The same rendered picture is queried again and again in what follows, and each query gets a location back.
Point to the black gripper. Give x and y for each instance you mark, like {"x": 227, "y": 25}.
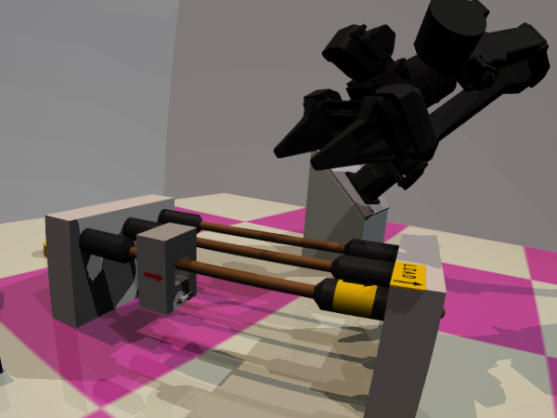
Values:
{"x": 376, "y": 125}

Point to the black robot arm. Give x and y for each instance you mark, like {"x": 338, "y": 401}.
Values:
{"x": 452, "y": 46}

